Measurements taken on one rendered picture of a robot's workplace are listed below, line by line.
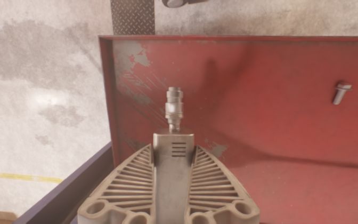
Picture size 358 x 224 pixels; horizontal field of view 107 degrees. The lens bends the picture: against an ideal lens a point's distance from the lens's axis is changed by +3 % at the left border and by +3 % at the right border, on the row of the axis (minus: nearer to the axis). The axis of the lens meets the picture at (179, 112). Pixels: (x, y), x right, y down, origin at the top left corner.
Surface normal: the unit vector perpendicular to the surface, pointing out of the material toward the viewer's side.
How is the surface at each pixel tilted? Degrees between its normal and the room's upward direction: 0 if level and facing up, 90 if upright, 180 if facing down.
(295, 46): 0
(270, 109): 0
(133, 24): 0
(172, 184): 13
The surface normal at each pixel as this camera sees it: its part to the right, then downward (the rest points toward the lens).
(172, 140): 0.02, 0.08
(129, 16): -0.09, 0.27
